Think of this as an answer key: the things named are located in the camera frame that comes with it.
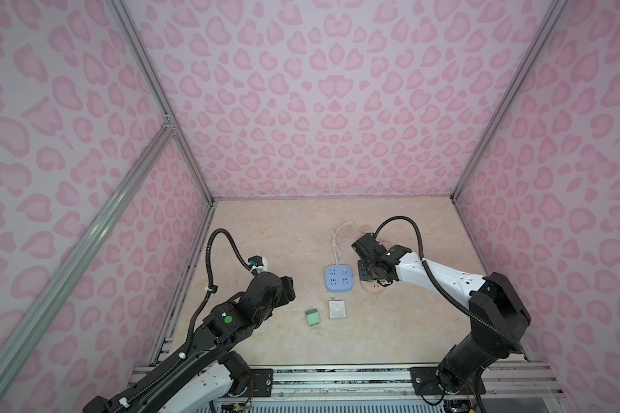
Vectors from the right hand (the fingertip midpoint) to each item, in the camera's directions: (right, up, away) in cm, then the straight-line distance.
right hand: (365, 268), depth 88 cm
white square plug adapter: (-10, -13, -3) cm, 16 cm away
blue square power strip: (-9, -4, +4) cm, 10 cm away
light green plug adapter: (-18, -15, -3) cm, 24 cm away
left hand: (-24, -2, -12) cm, 27 cm away
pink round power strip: (+3, -7, +3) cm, 8 cm away
